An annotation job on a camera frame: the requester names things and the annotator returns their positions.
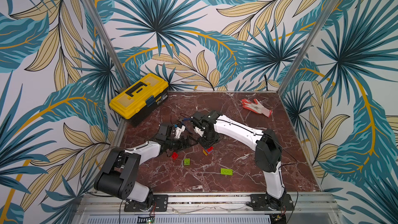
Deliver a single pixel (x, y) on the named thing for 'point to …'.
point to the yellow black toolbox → (138, 101)
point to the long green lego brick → (226, 171)
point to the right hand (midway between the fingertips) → (206, 145)
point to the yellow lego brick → (204, 153)
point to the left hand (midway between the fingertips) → (192, 146)
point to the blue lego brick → (208, 152)
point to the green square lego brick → (187, 161)
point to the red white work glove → (256, 107)
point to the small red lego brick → (174, 155)
